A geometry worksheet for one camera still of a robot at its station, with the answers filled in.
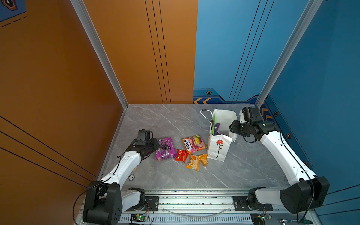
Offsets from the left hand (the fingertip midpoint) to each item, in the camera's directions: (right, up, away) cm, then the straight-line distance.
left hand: (158, 142), depth 88 cm
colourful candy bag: (+23, -2, +5) cm, 23 cm away
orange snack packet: (+22, -12, -3) cm, 26 cm away
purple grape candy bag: (+6, -4, -2) cm, 7 cm away
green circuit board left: (-6, -35, -17) cm, 40 cm away
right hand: (+43, +10, -8) cm, 45 cm away
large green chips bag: (+33, +12, -7) cm, 36 cm away
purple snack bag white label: (+38, +9, +3) cm, 39 cm away
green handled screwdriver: (+74, -34, -21) cm, 84 cm away
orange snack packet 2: (+29, -10, +1) cm, 31 cm away
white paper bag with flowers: (+35, +6, -16) cm, 39 cm away
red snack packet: (+15, -8, +1) cm, 17 cm away
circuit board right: (+55, -36, -17) cm, 68 cm away
